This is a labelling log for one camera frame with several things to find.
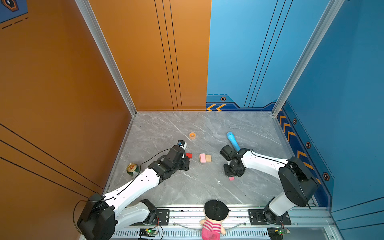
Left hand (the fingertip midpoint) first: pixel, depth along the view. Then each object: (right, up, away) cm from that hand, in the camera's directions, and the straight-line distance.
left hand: (188, 158), depth 83 cm
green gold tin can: (-31, -5, -2) cm, 31 cm away
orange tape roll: (+1, +11, +23) cm, 25 cm away
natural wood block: (+12, -2, +11) cm, 16 cm away
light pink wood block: (+8, -2, +10) cm, 13 cm away
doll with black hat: (+13, -22, -14) cm, 29 cm away
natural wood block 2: (+12, -3, +10) cm, 16 cm away
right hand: (+23, -11, +5) cm, 26 cm away
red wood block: (0, -1, +14) cm, 14 cm away
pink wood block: (+24, -12, +2) cm, 27 cm away
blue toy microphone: (+29, +9, +20) cm, 36 cm away
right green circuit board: (+43, -34, -12) cm, 56 cm away
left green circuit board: (-19, -33, -12) cm, 40 cm away
